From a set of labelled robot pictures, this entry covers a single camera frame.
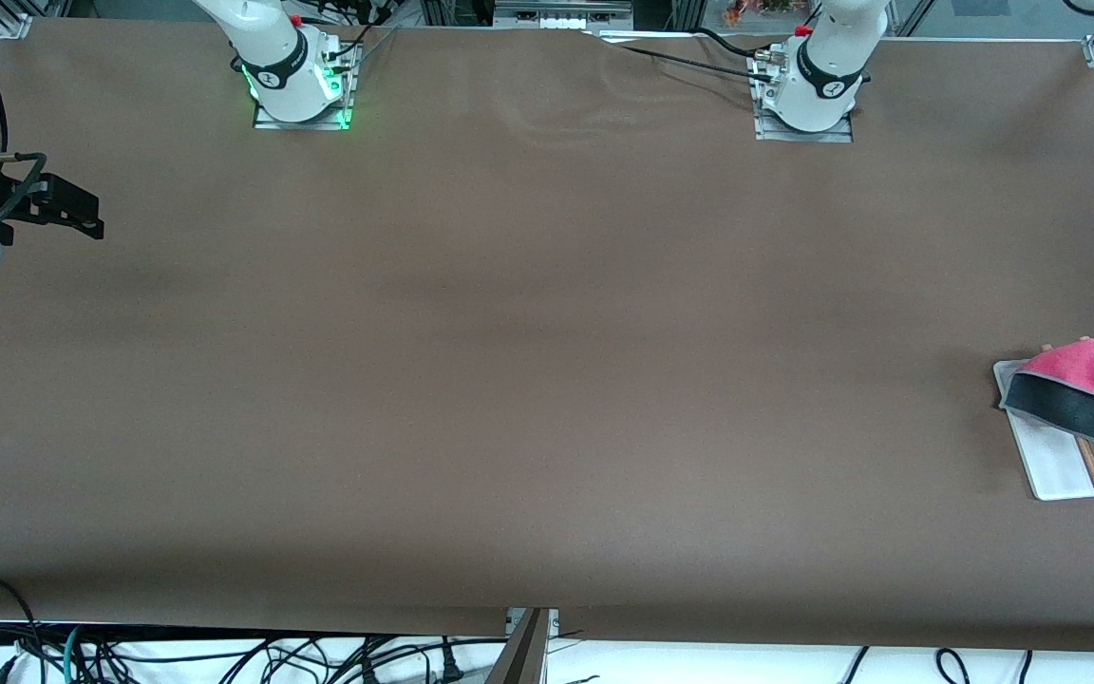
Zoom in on pink towel with grey back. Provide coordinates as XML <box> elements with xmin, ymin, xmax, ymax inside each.
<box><xmin>1000</xmin><ymin>339</ymin><xmax>1094</xmax><ymax>464</ymax></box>

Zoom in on white rack base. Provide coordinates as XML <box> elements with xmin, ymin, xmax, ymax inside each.
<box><xmin>993</xmin><ymin>359</ymin><xmax>1094</xmax><ymax>502</ymax></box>

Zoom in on grey box with white sockets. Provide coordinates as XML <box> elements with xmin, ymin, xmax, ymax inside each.
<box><xmin>495</xmin><ymin>0</ymin><xmax>633</xmax><ymax>29</ymax></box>

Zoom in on brown table cover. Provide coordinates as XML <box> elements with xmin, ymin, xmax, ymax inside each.
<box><xmin>0</xmin><ymin>17</ymin><xmax>1094</xmax><ymax>656</ymax></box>

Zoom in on orange objects behind table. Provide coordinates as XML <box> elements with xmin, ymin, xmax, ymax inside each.
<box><xmin>723</xmin><ymin>0</ymin><xmax>814</xmax><ymax>25</ymax></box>

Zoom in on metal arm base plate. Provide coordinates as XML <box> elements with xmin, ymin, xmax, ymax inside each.
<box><xmin>751</xmin><ymin>52</ymin><xmax>855</xmax><ymax>143</ymax></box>
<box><xmin>253</xmin><ymin>43</ymin><xmax>355</xmax><ymax>131</ymax></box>

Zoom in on black floor cable bundle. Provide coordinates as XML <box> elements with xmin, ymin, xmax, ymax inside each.
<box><xmin>82</xmin><ymin>632</ymin><xmax>510</xmax><ymax>684</ymax></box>

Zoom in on black cable on table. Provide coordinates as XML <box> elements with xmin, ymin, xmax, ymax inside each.
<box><xmin>594</xmin><ymin>28</ymin><xmax>781</xmax><ymax>82</ymax></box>

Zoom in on aluminium frame post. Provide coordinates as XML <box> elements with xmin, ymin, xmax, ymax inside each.
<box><xmin>485</xmin><ymin>608</ymin><xmax>557</xmax><ymax>684</ymax></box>

